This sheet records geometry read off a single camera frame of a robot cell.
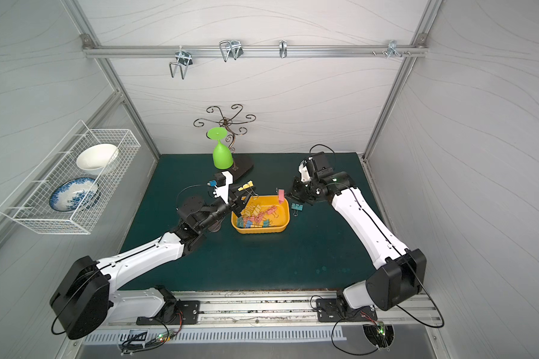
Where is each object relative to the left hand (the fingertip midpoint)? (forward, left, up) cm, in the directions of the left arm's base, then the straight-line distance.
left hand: (252, 186), depth 70 cm
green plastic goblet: (+21, +15, -8) cm, 27 cm away
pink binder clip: (+3, -9, -9) cm, 13 cm away
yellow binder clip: (0, +1, +2) cm, 2 cm away
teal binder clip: (+10, -16, -28) cm, 34 cm away
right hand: (+3, -12, -7) cm, 14 cm away
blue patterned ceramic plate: (-6, +52, +2) cm, 53 cm away
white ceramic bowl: (+9, +54, +2) cm, 55 cm away
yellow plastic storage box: (+6, -2, -29) cm, 29 cm away
